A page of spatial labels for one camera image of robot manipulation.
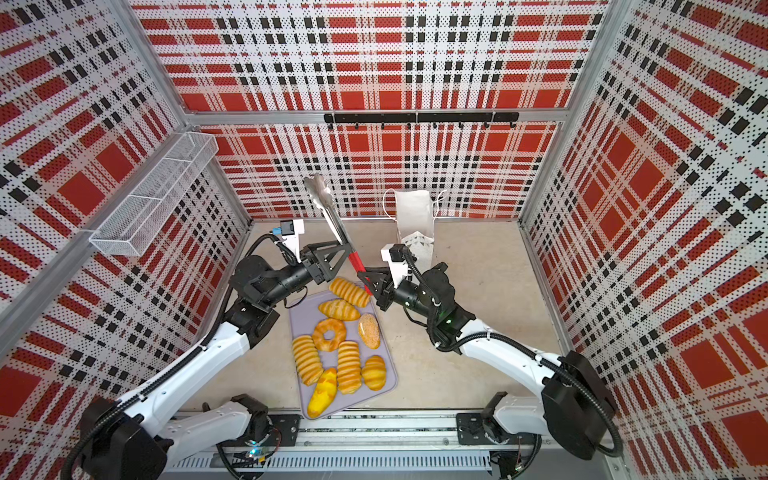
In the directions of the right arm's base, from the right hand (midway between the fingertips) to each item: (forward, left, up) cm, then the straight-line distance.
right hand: (360, 275), depth 68 cm
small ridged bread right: (-14, -2, -26) cm, 30 cm away
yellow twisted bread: (-18, +11, -26) cm, 34 cm away
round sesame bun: (-2, 0, -25) cm, 25 cm away
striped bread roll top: (+11, +7, -26) cm, 29 cm away
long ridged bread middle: (-12, +5, -26) cm, 30 cm away
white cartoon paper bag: (+25, -14, -9) cm, 30 cm away
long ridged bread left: (-10, +17, -26) cm, 33 cm away
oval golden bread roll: (+5, +10, -25) cm, 28 cm away
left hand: (+3, +2, +6) cm, 7 cm away
